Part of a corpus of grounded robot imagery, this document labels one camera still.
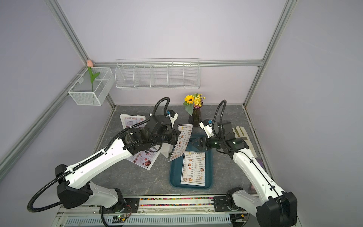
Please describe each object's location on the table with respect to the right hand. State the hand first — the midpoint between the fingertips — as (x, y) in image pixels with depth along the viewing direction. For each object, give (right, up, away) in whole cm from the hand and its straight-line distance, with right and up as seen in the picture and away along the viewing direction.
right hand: (195, 141), depth 75 cm
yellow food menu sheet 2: (-1, -19, +9) cm, 21 cm away
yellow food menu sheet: (-5, +6, -1) cm, 8 cm away
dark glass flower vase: (+2, +12, +27) cm, 29 cm away
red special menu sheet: (-33, -14, +15) cm, 39 cm away
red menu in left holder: (-41, +11, +14) cm, 45 cm away
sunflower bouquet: (-1, +23, +14) cm, 27 cm away
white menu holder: (-46, +12, +13) cm, 50 cm away
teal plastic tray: (+9, -18, +9) cm, 22 cm away
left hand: (-8, +5, -8) cm, 12 cm away
